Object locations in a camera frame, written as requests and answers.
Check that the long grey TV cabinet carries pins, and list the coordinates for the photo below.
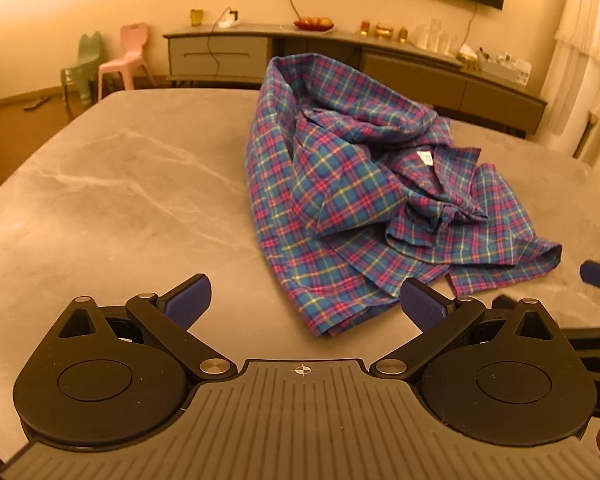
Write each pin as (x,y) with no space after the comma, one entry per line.
(215,55)

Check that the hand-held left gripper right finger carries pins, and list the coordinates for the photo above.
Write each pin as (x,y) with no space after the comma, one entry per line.
(422,306)

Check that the small item on floor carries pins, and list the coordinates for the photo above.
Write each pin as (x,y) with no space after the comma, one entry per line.
(36,103)

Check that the white power strip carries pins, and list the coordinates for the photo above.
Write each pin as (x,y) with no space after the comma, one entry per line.
(227,22)

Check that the amber glass jar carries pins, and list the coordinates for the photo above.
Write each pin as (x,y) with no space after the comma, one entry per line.
(365,28)
(404,34)

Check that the blue plaid shirt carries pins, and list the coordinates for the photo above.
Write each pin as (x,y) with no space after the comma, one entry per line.
(290,185)

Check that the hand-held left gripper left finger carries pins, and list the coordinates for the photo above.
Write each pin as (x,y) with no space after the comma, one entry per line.
(190,296)

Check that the plate of fruit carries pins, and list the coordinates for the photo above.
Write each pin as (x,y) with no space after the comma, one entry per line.
(314,23)

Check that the cream ruffled curtain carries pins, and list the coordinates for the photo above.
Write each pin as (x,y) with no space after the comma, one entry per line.
(590,35)

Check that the green plastic child chair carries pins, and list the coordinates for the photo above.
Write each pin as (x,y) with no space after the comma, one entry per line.
(87,52)

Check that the pink plastic child chair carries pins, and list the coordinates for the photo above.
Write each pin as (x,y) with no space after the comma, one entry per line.
(132,37)

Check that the gold foil bag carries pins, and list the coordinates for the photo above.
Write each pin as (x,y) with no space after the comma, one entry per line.
(468,57)

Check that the white cardboard box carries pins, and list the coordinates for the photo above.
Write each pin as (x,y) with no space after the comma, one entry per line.
(510,67)

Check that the group of clear glasses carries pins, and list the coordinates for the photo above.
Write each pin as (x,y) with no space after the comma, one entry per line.
(437,37)

